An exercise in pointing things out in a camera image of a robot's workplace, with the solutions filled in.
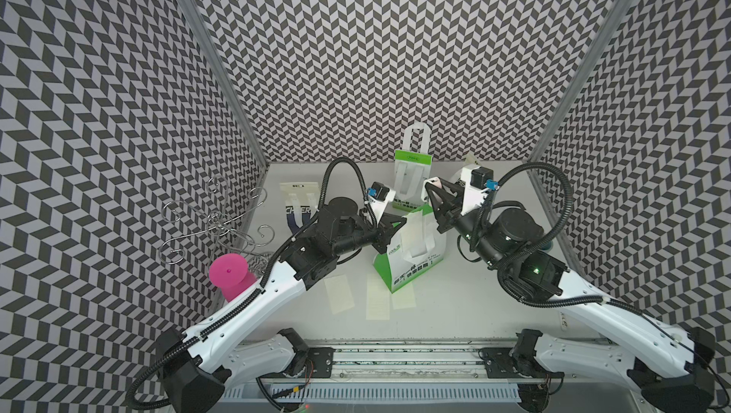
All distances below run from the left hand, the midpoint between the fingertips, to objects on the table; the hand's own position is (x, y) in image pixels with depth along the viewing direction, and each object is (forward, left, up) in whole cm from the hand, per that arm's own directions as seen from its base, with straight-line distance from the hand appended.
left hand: (403, 224), depth 67 cm
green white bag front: (-6, +1, -12) cm, 13 cm away
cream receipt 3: (-8, -2, -29) cm, 30 cm away
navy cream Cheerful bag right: (+25, -22, -3) cm, 34 cm away
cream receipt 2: (-8, +7, -30) cm, 31 cm away
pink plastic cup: (-12, +37, 0) cm, 39 cm away
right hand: (+2, -6, +10) cm, 12 cm away
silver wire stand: (-4, +41, +2) cm, 41 cm away
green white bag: (+24, -4, -7) cm, 26 cm away
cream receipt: (-6, +18, -29) cm, 35 cm away
